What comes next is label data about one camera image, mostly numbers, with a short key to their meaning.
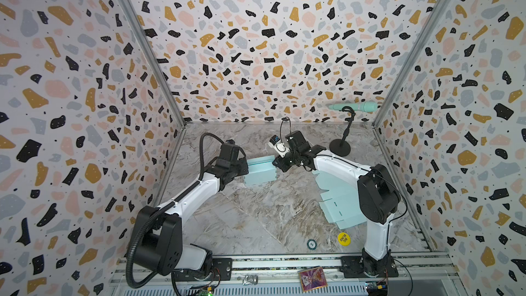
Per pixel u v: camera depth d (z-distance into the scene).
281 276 0.73
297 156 0.72
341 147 1.10
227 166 0.66
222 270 0.73
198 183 0.54
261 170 0.90
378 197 0.51
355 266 0.75
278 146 0.82
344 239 0.81
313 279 0.70
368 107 0.83
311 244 0.80
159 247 0.41
